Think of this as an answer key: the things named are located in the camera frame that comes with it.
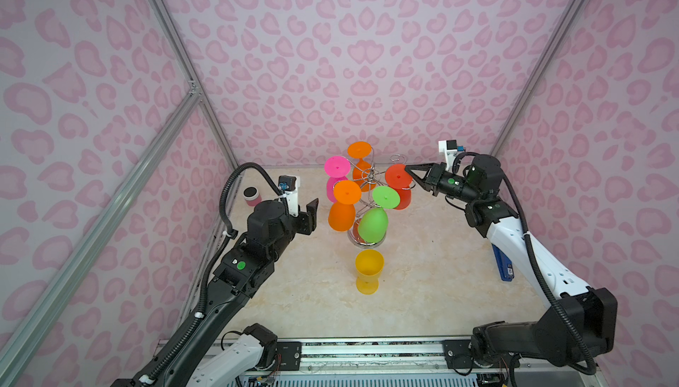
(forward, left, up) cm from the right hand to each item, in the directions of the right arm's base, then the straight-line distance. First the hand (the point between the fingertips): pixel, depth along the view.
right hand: (408, 169), depth 69 cm
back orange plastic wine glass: (+3, +12, -5) cm, 13 cm away
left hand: (-6, +26, -3) cm, 27 cm away
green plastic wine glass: (-9, +9, -13) cm, 18 cm away
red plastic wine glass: (-1, +2, -3) cm, 4 cm away
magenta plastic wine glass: (+4, +19, -4) cm, 20 cm away
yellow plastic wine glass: (-14, +10, -29) cm, 33 cm away
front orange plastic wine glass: (-5, +18, -13) cm, 23 cm away
